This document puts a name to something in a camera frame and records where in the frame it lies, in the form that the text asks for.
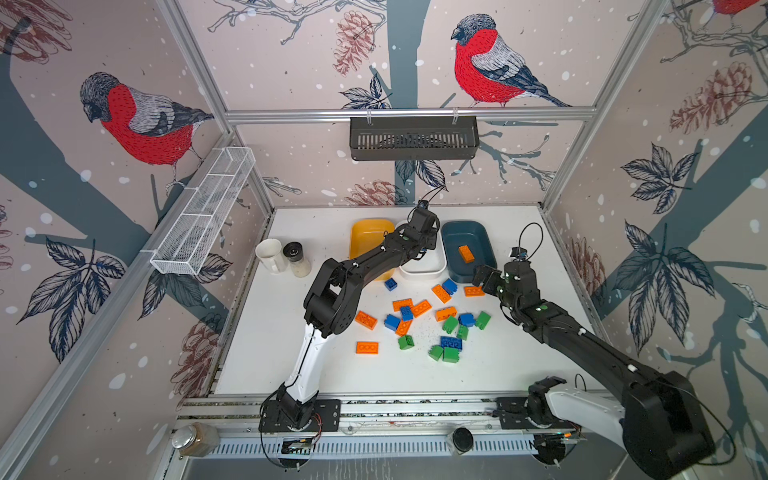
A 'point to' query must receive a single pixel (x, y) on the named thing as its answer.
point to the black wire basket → (413, 138)
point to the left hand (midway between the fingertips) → (430, 230)
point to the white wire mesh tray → (204, 210)
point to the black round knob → (463, 439)
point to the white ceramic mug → (269, 252)
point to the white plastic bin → (433, 263)
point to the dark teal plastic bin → (476, 235)
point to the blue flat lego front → (451, 342)
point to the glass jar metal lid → (196, 439)
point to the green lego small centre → (463, 332)
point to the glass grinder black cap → (294, 251)
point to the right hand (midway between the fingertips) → (485, 273)
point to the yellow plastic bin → (366, 234)
